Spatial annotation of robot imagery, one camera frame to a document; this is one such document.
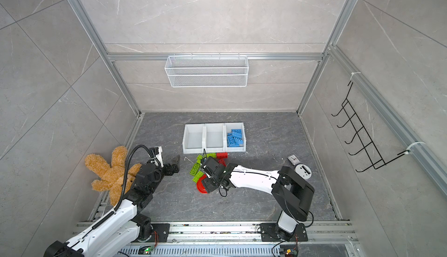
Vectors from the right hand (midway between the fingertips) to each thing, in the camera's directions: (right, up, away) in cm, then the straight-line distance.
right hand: (209, 181), depth 85 cm
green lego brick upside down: (-9, +4, +8) cm, 13 cm away
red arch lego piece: (-5, -2, +1) cm, 6 cm away
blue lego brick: (+15, +23, +20) cm, 34 cm away
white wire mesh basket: (-3, +60, +16) cm, 62 cm away
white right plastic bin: (+9, +26, +16) cm, 32 cm away
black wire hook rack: (+63, +18, -21) cm, 69 cm away
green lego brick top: (+1, +11, +10) cm, 15 cm away
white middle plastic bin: (+1, +20, +20) cm, 29 cm away
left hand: (-19, +14, -2) cm, 24 cm away
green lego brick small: (-7, 0, +5) cm, 9 cm away
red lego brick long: (+6, +11, +10) cm, 16 cm away
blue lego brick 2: (+12, +19, +14) cm, 26 cm away
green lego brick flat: (-7, +9, +13) cm, 17 cm away
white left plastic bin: (-12, +19, +20) cm, 30 cm away
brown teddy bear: (-46, +4, -3) cm, 46 cm away
